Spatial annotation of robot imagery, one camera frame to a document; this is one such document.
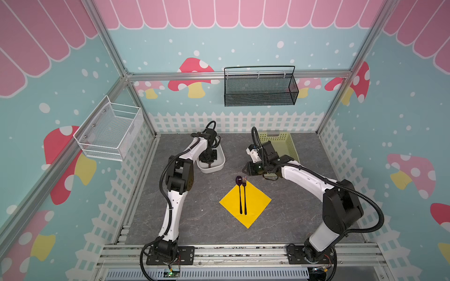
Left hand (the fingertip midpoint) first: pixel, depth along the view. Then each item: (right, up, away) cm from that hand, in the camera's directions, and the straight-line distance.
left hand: (210, 163), depth 104 cm
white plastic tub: (+4, -1, -8) cm, 9 cm away
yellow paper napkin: (+26, -19, -14) cm, 35 cm away
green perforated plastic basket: (+46, +13, +11) cm, 49 cm away
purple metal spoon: (+17, -10, -8) cm, 21 cm away
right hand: (+18, -2, -17) cm, 25 cm away
